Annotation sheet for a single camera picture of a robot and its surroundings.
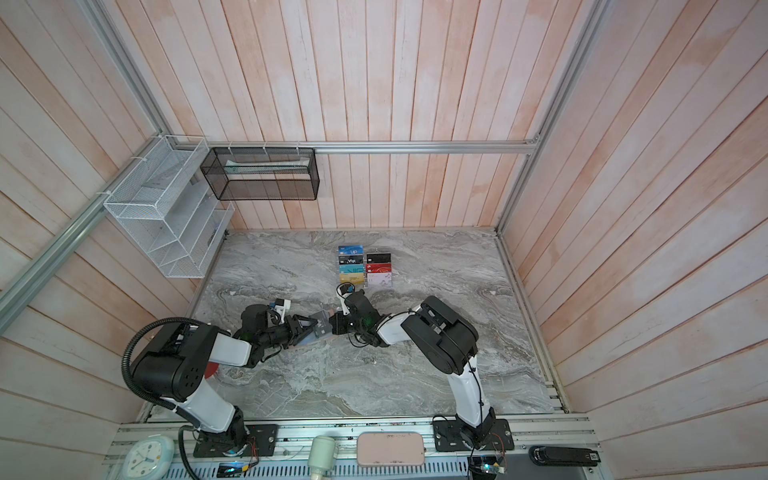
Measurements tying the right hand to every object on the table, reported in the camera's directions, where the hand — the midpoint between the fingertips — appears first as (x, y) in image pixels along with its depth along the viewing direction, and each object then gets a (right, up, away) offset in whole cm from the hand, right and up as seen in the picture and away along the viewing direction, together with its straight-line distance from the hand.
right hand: (328, 321), depth 94 cm
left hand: (-3, -2, -4) cm, 5 cm away
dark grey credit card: (-2, -1, -2) cm, 3 cm away
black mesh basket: (-26, +51, +13) cm, 59 cm away
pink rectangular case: (+19, -26, -23) cm, 39 cm away
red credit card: (+16, +17, +7) cm, 25 cm away
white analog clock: (-38, -27, -25) cm, 53 cm away
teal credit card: (+7, +17, +6) cm, 19 cm away
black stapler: (+59, -26, -27) cm, 70 cm away
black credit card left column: (+6, +20, +6) cm, 22 cm away
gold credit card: (+9, +13, +7) cm, 18 cm away
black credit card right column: (+17, +20, +9) cm, 28 cm away
